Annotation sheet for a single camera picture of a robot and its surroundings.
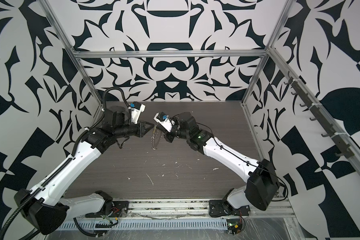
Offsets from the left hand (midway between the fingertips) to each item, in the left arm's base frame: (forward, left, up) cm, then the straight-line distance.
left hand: (154, 122), depth 70 cm
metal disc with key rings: (-3, 0, -6) cm, 7 cm away
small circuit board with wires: (-38, -36, -31) cm, 61 cm away
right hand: (0, -2, -2) cm, 3 cm away
